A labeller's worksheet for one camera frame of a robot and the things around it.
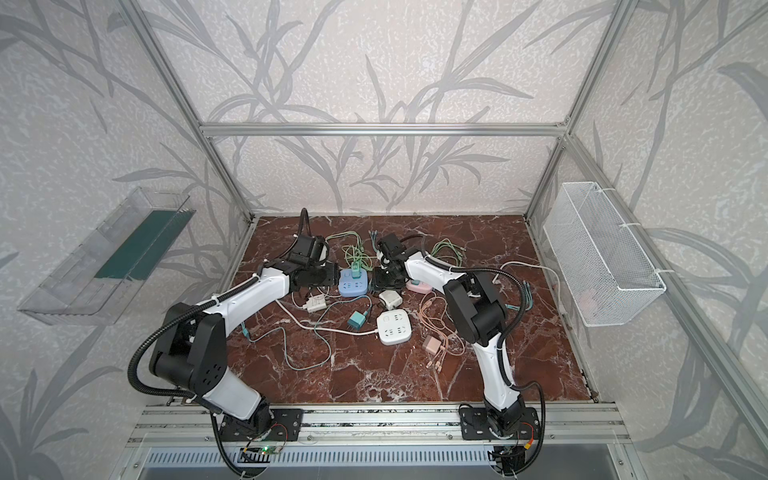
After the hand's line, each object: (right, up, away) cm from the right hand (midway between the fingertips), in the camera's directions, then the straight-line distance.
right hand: (377, 276), depth 97 cm
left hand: (-12, +4, -5) cm, 14 cm away
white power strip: (+6, -14, -9) cm, 18 cm away
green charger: (-7, +1, -1) cm, 7 cm away
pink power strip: (+13, -3, 0) cm, 14 cm away
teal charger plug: (-6, -12, -8) cm, 16 cm away
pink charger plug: (+17, -18, -12) cm, 28 cm away
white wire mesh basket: (+51, +5, -36) cm, 63 cm away
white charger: (-19, -8, -4) cm, 21 cm away
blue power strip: (-8, -3, -1) cm, 9 cm away
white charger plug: (+5, -7, -4) cm, 9 cm away
